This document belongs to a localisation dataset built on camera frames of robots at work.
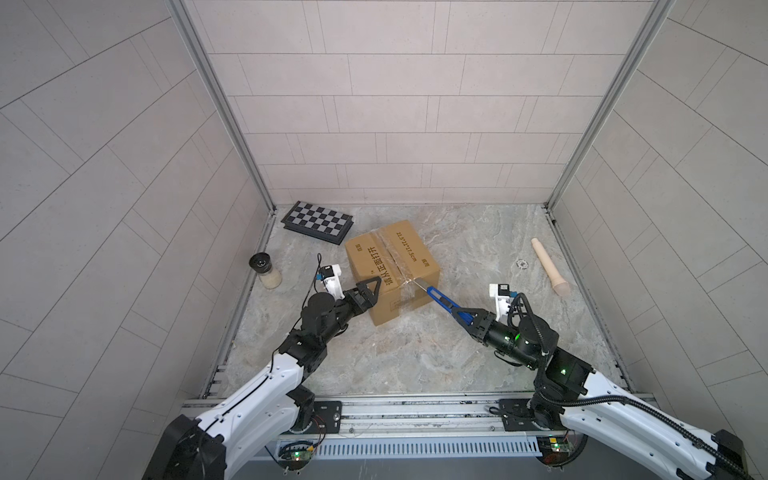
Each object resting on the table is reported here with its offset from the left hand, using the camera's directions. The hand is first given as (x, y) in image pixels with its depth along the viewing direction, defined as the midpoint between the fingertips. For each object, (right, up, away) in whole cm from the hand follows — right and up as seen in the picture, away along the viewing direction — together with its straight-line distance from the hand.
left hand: (381, 284), depth 77 cm
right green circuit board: (+41, -37, -9) cm, 55 cm away
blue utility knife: (+15, -3, -6) cm, 17 cm away
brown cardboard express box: (+4, +7, +4) cm, 9 cm away
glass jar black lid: (-36, +4, +10) cm, 38 cm away
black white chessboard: (-25, +17, +32) cm, 44 cm away
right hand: (+16, -7, -8) cm, 20 cm away
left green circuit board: (-18, -36, -12) cm, 42 cm away
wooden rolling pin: (+54, -3, +13) cm, 55 cm away
